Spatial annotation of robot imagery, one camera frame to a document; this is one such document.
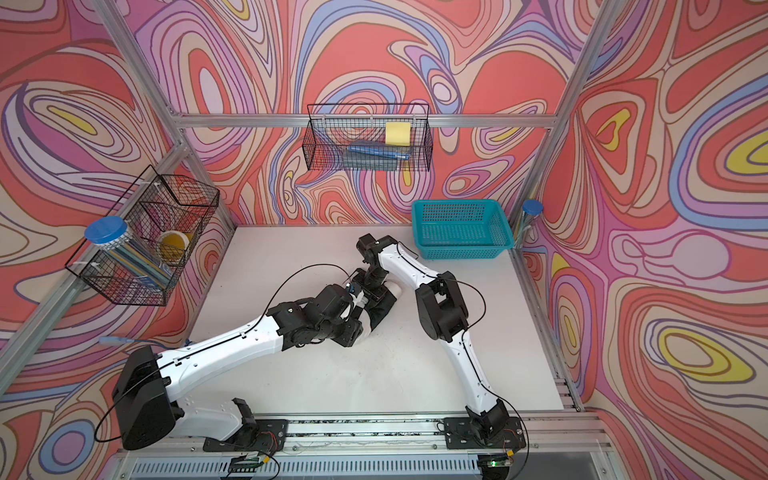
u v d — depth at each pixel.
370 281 0.83
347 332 0.70
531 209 1.02
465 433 0.73
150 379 0.41
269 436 0.72
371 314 0.89
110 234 0.57
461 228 1.19
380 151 0.88
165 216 0.78
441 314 0.60
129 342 0.77
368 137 0.98
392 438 0.74
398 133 0.88
